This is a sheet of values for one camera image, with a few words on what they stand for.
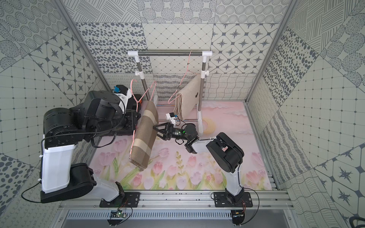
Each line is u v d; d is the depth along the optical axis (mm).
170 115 764
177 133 717
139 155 550
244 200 729
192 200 759
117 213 704
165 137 730
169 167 856
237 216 716
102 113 337
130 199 736
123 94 438
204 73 799
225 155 504
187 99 800
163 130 673
